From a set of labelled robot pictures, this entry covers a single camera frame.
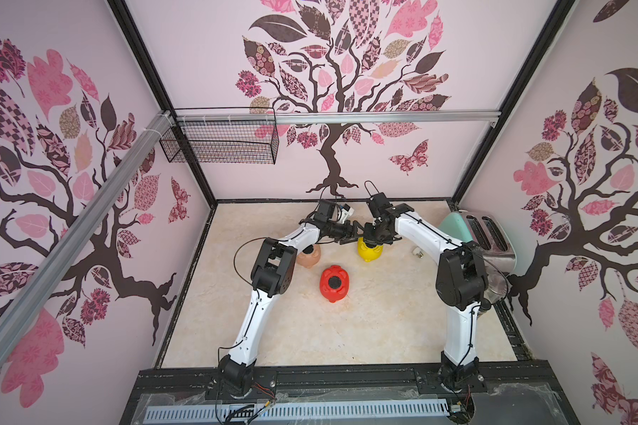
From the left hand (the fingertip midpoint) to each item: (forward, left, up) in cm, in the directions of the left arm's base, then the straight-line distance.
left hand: (364, 238), depth 99 cm
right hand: (-1, -2, +2) cm, 3 cm away
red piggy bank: (-23, +13, 0) cm, 26 cm away
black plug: (-19, +12, +1) cm, 23 cm away
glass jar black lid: (-24, -37, +6) cm, 45 cm away
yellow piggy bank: (-6, -1, -1) cm, 6 cm away
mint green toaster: (-5, -40, +10) cm, 42 cm away
